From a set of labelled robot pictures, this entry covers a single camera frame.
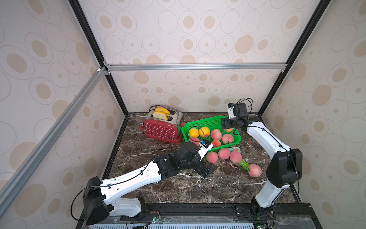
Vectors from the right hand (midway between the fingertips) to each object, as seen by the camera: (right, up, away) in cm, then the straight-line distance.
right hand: (225, 122), depth 90 cm
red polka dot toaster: (-40, -5, +3) cm, 40 cm away
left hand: (-12, -19, -24) cm, 33 cm away
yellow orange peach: (+1, -5, -5) cm, 7 cm away
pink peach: (-4, -8, +9) cm, 13 cm away
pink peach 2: (+3, -11, +5) cm, 12 cm away
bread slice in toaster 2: (-42, +5, +2) cm, 42 cm away
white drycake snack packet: (+10, -18, +8) cm, 22 cm away
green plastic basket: (-3, 0, +23) cm, 23 cm away
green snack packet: (+12, -27, 0) cm, 30 cm away
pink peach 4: (-1, -19, 0) cm, 19 cm away
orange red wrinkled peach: (-4, -14, +5) cm, 15 cm away
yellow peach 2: (-12, -6, +10) cm, 17 cm away
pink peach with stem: (-19, -11, +8) cm, 23 cm away
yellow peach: (-20, -7, +8) cm, 22 cm away
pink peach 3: (-8, -22, 0) cm, 24 cm away
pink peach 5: (+6, -21, -2) cm, 22 cm away
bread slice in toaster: (-41, +9, +5) cm, 43 cm away
